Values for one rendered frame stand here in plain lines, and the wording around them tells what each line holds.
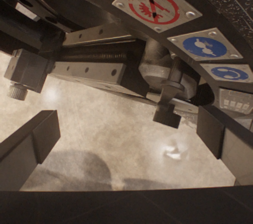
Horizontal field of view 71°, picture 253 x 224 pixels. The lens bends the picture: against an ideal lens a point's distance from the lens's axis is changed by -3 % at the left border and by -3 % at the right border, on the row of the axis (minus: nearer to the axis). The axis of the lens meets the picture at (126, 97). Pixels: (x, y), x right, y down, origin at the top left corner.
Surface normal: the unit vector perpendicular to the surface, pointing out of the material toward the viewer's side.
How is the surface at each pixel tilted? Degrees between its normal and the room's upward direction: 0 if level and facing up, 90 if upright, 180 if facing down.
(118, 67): 38
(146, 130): 0
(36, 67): 52
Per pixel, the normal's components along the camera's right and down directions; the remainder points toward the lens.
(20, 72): 0.66, 0.16
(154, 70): -0.63, 0.48
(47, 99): -0.12, -0.13
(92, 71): -0.68, -0.29
